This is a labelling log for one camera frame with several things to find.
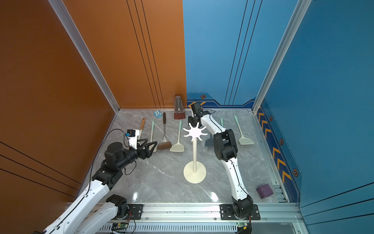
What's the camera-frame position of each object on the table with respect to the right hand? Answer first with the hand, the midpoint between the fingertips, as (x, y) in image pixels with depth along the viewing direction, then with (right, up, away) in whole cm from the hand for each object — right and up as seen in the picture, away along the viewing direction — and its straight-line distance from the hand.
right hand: (191, 121), depth 107 cm
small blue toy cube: (-27, +6, +8) cm, 29 cm away
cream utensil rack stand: (+2, -30, -21) cm, 37 cm away
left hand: (-20, -9, -33) cm, 39 cm away
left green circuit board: (-34, -52, -36) cm, 71 cm away
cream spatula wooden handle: (-37, -3, +1) cm, 37 cm away
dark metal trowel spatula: (-18, -16, -9) cm, 26 cm away
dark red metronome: (-9, +7, +3) cm, 12 cm away
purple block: (+38, -36, -32) cm, 62 cm away
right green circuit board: (+25, -52, -35) cm, 67 cm away
